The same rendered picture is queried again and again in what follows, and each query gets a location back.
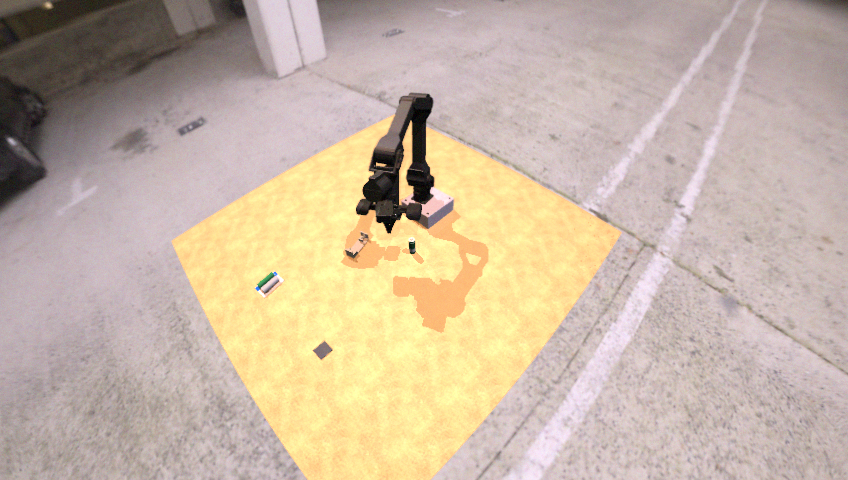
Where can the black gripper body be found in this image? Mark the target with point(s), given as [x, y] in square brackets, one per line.
[413, 211]

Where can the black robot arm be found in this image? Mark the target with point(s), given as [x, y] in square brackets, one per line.
[414, 108]

